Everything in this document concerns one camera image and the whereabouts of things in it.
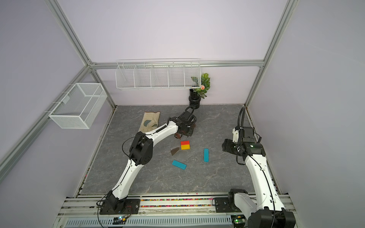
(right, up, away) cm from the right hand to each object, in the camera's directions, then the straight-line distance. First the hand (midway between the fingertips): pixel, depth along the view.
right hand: (228, 145), depth 80 cm
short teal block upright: (-11, -9, +11) cm, 18 cm away
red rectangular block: (-24, -2, +19) cm, 31 cm away
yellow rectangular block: (-24, -4, +16) cm, 30 cm away
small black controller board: (-58, -38, -8) cm, 70 cm away
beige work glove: (-52, +13, +28) cm, 61 cm away
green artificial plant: (-11, +38, +17) cm, 43 cm away
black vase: (-18, +31, +34) cm, 49 cm away
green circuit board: (+3, -37, -8) cm, 38 cm away
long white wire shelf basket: (-44, +47, +20) cm, 68 cm away
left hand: (-21, +5, +19) cm, 29 cm away
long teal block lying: (-28, -14, +8) cm, 32 cm away
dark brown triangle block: (-32, -6, +14) cm, 36 cm away
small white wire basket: (-88, +21, +3) cm, 91 cm away
